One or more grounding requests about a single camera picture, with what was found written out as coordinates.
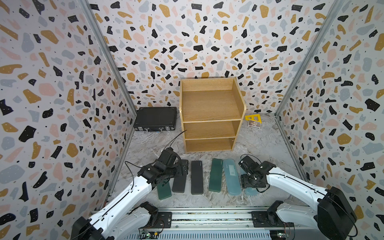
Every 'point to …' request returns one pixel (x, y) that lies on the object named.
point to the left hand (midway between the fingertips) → (183, 168)
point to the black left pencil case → (179, 184)
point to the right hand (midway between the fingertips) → (248, 183)
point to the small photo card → (254, 124)
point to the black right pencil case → (197, 178)
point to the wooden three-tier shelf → (211, 110)
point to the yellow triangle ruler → (256, 117)
